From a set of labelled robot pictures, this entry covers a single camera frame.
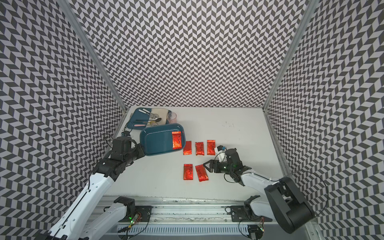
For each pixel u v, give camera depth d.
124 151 0.58
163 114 1.16
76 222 0.40
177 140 0.86
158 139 0.81
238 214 0.74
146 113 1.19
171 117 1.10
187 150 0.93
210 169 0.77
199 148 0.96
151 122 1.09
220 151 0.79
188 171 0.85
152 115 1.16
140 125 1.08
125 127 1.08
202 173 0.87
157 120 1.10
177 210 0.75
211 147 0.96
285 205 0.42
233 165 0.68
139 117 1.15
